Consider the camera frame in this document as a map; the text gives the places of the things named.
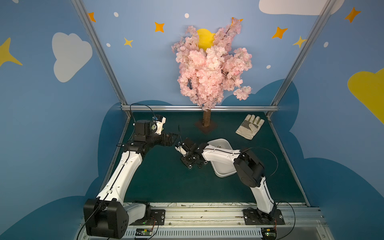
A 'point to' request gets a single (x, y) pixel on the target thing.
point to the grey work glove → (250, 126)
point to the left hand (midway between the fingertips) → (170, 132)
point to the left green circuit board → (143, 232)
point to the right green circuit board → (269, 233)
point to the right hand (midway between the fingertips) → (185, 157)
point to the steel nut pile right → (205, 162)
